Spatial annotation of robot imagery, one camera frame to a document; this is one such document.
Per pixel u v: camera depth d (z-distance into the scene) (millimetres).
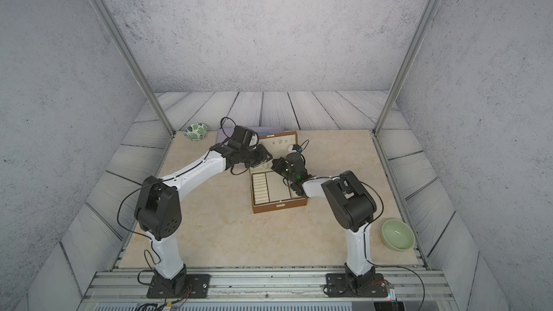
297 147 913
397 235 827
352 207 521
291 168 774
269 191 910
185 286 710
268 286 742
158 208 488
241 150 726
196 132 1193
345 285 655
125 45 875
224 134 759
